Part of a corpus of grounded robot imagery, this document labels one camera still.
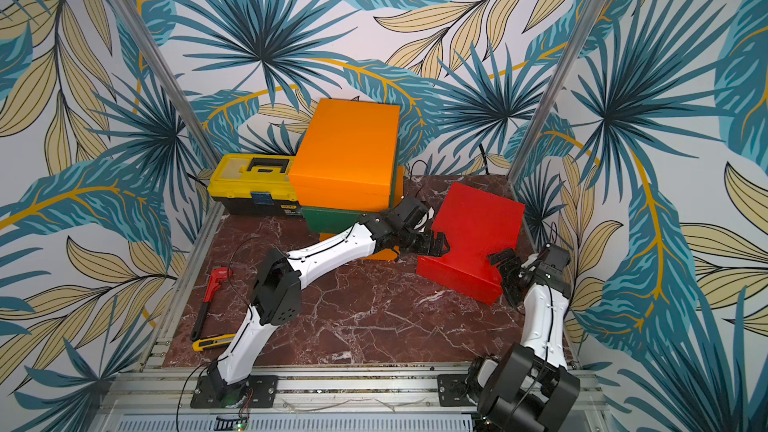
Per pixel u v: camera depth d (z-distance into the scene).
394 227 0.68
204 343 0.79
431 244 0.76
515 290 0.69
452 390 0.73
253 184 0.97
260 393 0.73
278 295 0.52
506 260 0.75
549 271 0.62
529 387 0.43
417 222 0.72
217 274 0.92
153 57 0.84
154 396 0.75
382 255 0.67
